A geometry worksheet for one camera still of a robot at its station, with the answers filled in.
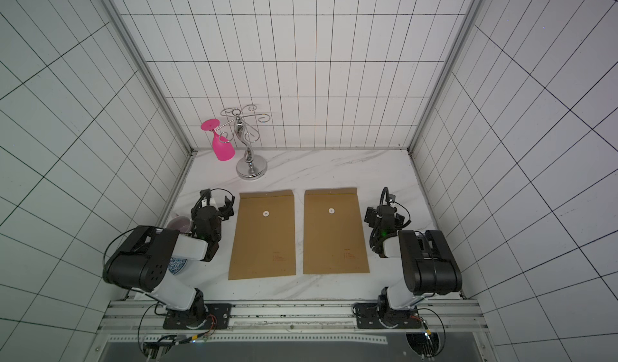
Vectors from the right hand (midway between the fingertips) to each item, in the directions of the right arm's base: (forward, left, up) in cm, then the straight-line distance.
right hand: (387, 207), depth 95 cm
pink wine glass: (+16, +70, +15) cm, 73 cm away
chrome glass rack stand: (+18, +61, -1) cm, 64 cm away
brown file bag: (-14, +21, -4) cm, 26 cm away
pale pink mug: (-14, +80, +4) cm, 81 cm away
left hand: (-4, +70, +4) cm, 70 cm away
